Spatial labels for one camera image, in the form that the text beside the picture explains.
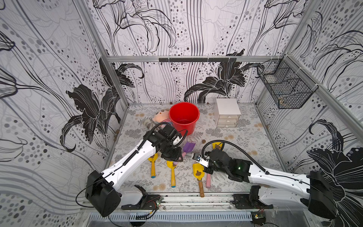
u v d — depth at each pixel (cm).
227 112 95
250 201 64
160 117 99
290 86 88
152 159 88
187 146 82
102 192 38
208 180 78
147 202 73
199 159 61
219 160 55
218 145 60
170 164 86
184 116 90
